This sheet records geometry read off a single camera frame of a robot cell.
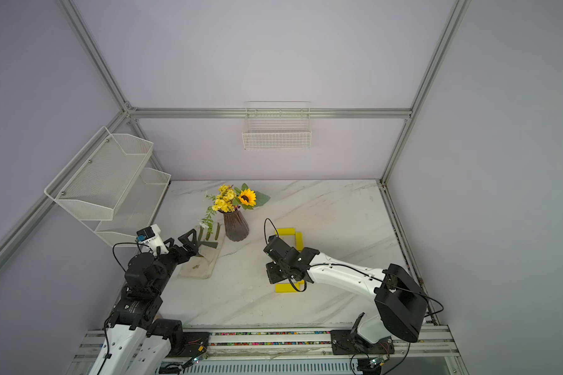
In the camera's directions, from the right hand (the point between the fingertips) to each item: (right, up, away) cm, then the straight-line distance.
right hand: (275, 274), depth 82 cm
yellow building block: (+10, +9, +15) cm, 20 cm away
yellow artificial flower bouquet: (-16, +27, -3) cm, 32 cm away
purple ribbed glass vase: (-16, +17, +9) cm, 25 cm away
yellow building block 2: (+5, 0, -12) cm, 13 cm away
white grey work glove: (-28, +10, +16) cm, 34 cm away
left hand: (-29, +14, -7) cm, 33 cm away
